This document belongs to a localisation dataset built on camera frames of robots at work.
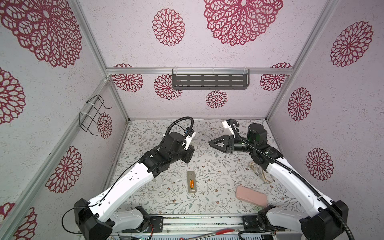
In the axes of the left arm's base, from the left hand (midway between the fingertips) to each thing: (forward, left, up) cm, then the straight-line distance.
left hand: (190, 149), depth 73 cm
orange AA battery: (-8, -1, -23) cm, 24 cm away
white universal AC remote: (-3, 0, -23) cm, 23 cm away
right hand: (-3, -9, +10) cm, 14 cm away
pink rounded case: (-15, -33, -24) cm, 44 cm away
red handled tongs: (-32, -14, -23) cm, 42 cm away
